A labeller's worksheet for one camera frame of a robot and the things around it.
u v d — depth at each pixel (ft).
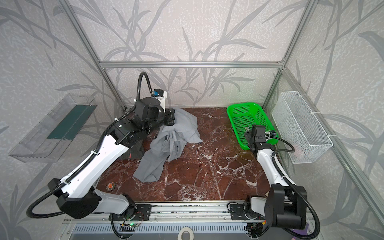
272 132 2.46
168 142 2.38
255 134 2.16
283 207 1.33
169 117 1.86
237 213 2.37
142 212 2.38
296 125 2.12
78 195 1.28
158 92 1.80
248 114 3.79
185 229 2.28
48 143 2.07
